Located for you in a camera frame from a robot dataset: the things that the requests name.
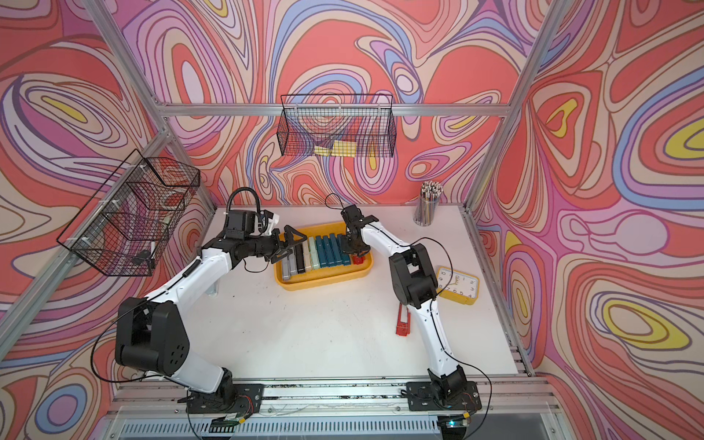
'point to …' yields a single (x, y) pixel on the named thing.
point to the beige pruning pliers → (307, 255)
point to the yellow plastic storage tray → (328, 277)
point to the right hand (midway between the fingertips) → (352, 254)
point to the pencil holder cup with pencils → (425, 210)
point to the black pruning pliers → (300, 258)
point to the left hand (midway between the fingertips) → (301, 244)
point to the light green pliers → (313, 252)
